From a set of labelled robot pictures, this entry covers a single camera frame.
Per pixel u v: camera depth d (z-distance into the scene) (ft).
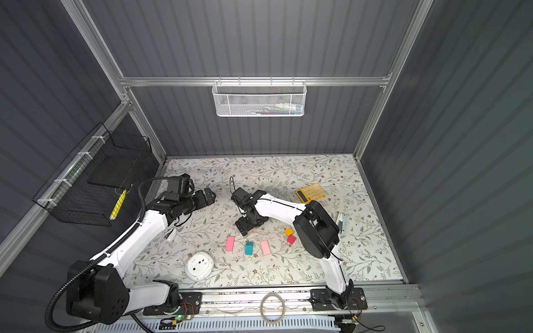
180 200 2.09
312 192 3.43
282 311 2.37
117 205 2.26
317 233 1.73
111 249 1.45
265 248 2.84
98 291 1.31
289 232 2.99
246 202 2.25
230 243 2.92
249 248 2.87
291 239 2.92
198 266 2.60
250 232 2.63
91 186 2.36
